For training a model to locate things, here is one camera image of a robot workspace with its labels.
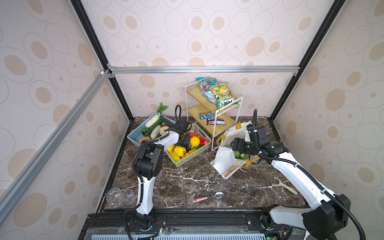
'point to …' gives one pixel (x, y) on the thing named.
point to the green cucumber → (148, 130)
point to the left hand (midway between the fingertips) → (188, 136)
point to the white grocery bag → (224, 161)
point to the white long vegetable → (155, 132)
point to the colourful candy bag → (206, 83)
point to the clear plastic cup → (115, 195)
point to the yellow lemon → (179, 150)
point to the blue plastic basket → (136, 134)
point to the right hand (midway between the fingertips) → (236, 144)
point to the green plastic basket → (205, 140)
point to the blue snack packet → (206, 115)
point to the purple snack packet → (210, 121)
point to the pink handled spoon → (218, 195)
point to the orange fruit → (194, 141)
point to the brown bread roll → (145, 138)
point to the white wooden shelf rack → (214, 120)
